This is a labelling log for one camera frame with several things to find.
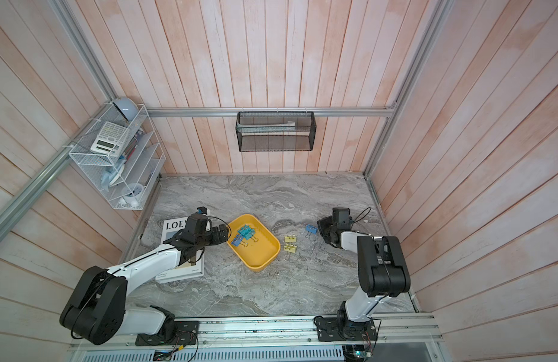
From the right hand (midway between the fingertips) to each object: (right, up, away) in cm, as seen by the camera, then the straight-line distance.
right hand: (317, 220), depth 99 cm
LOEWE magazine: (-65, -3, -4) cm, 65 cm away
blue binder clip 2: (-3, -3, -3) cm, 5 cm away
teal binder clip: (-33, -4, -1) cm, 33 cm away
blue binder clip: (-35, -8, -6) cm, 36 cm away
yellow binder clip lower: (-13, -10, -8) cm, 19 cm away
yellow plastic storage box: (-29, -9, -4) cm, 30 cm away
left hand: (-42, -4, -8) cm, 43 cm away
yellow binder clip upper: (-12, -7, -6) cm, 16 cm away
